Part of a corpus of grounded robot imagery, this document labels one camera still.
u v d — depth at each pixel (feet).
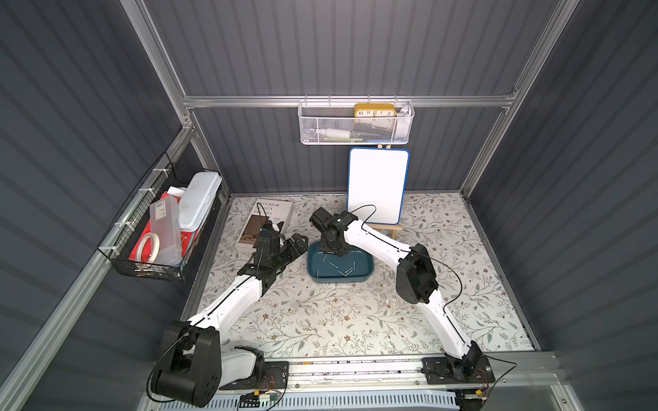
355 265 3.16
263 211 3.62
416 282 1.95
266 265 2.16
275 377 2.44
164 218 2.23
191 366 1.33
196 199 2.41
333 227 2.27
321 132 2.98
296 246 2.53
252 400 2.37
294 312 2.83
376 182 2.99
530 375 2.42
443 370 2.42
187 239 2.29
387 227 3.24
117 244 1.97
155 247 2.06
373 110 2.85
